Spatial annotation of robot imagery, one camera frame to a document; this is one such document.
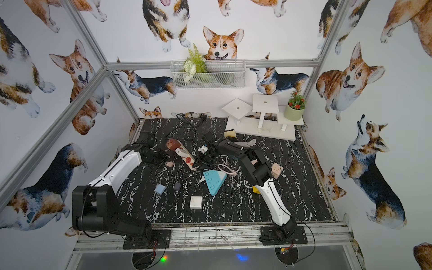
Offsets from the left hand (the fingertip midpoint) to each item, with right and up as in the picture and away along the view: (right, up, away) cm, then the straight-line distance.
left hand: (171, 156), depth 88 cm
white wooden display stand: (+55, +21, +22) cm, 63 cm away
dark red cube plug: (-2, +6, +9) cm, 11 cm away
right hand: (+11, -7, +4) cm, 13 cm away
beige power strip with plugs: (+6, -1, +9) cm, 10 cm away
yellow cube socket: (+44, -16, -4) cm, 47 cm away
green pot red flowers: (+66, +25, +4) cm, 71 cm away
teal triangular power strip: (+23, -12, 0) cm, 26 cm away
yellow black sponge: (+32, +12, +24) cm, 42 cm away
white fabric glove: (+43, +5, +19) cm, 47 cm away
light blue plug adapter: (-6, -17, 0) cm, 18 cm away
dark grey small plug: (+3, -16, +1) cm, 16 cm away
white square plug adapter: (+15, -22, -6) cm, 27 cm away
